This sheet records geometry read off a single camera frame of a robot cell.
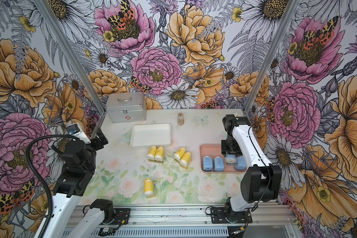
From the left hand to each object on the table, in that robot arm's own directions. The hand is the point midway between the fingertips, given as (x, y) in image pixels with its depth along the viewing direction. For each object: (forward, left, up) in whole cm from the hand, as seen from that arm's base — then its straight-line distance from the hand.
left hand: (91, 136), depth 68 cm
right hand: (-4, -66, -14) cm, 68 cm away
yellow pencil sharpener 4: (0, -44, -23) cm, 49 cm away
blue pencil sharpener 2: (-3, -55, -23) cm, 60 cm away
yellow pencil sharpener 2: (+3, -28, -23) cm, 36 cm away
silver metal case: (+37, -2, -17) cm, 41 cm away
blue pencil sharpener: (-6, -66, -13) cm, 67 cm away
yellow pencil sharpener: (+4, -23, -23) cm, 33 cm away
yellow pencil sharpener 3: (+4, -40, -23) cm, 47 cm away
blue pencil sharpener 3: (-4, -62, -23) cm, 66 cm away
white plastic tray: (+22, -15, -30) cm, 40 cm away
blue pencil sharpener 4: (-4, -74, -21) cm, 77 cm away
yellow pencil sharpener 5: (-17, -25, -22) cm, 37 cm away
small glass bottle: (+33, -41, -26) cm, 59 cm away
